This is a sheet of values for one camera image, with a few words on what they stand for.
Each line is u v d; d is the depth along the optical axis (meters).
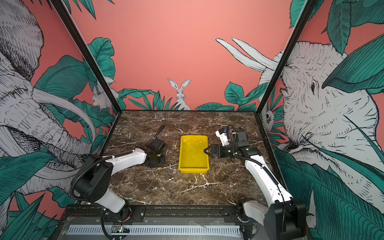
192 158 0.94
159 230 0.70
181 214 0.75
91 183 0.45
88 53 0.87
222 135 0.73
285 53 0.86
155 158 0.77
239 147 0.61
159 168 0.90
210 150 0.70
